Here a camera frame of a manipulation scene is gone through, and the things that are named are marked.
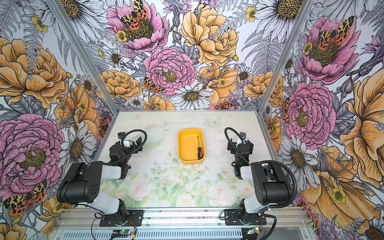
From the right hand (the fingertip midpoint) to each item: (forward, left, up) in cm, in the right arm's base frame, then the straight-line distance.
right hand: (239, 143), depth 94 cm
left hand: (+2, +65, +1) cm, 65 cm away
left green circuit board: (-43, +61, -7) cm, 75 cm away
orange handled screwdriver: (-4, +24, -5) cm, 25 cm away
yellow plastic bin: (+3, +32, -7) cm, 33 cm away
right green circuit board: (-43, 0, -8) cm, 44 cm away
